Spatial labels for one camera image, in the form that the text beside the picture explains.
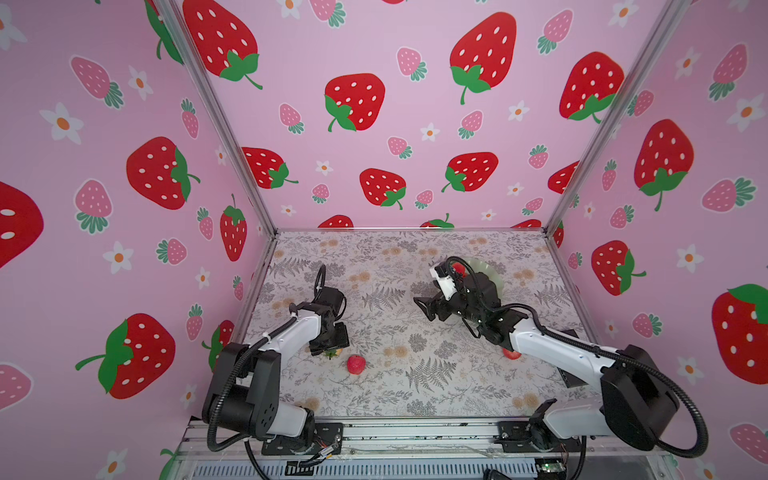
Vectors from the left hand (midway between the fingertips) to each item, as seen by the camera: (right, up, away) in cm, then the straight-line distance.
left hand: (337, 343), depth 89 cm
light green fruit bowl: (+49, +23, +15) cm, 56 cm away
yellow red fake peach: (0, -1, -4) cm, 5 cm away
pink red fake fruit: (+7, -4, -6) cm, 10 cm away
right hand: (+26, +17, -8) cm, 32 cm away
